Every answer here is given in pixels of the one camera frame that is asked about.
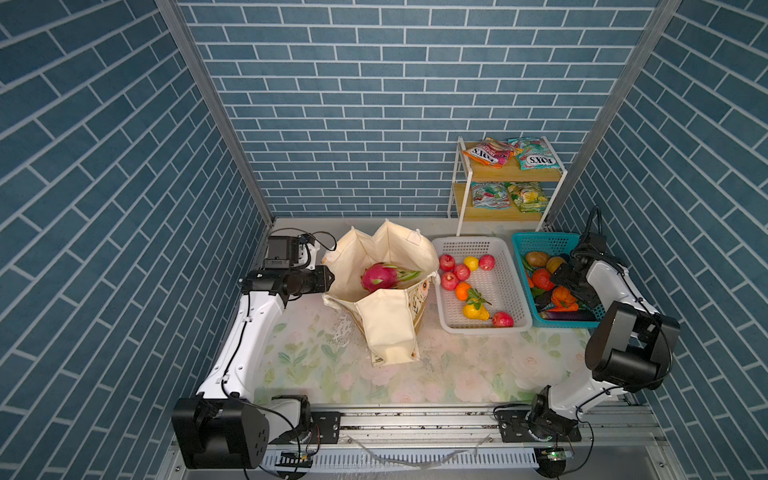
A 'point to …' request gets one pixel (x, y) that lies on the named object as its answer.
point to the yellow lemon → (471, 262)
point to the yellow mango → (553, 263)
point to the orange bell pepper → (563, 300)
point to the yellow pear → (471, 311)
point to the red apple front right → (502, 319)
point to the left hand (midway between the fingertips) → (330, 275)
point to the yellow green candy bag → (529, 197)
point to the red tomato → (542, 279)
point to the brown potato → (537, 258)
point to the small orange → (462, 291)
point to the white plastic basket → (478, 290)
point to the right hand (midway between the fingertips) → (572, 284)
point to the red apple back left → (447, 263)
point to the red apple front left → (449, 281)
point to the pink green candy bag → (491, 195)
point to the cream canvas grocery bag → (388, 319)
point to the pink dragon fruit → (381, 275)
